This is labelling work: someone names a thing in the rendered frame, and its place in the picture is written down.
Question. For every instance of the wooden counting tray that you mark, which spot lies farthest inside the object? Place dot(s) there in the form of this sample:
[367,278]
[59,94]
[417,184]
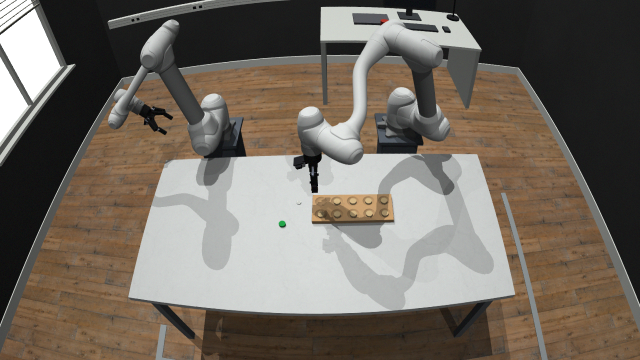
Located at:
[325,203]

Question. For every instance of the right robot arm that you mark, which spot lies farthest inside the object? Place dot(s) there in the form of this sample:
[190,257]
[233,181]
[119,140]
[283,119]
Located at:
[208,123]

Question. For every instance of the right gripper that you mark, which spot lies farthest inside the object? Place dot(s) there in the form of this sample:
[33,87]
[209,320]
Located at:
[150,113]

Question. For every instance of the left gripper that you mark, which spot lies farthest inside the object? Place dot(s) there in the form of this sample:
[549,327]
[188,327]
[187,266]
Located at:
[313,169]

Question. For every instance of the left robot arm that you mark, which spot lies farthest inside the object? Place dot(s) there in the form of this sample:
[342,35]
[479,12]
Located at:
[405,113]

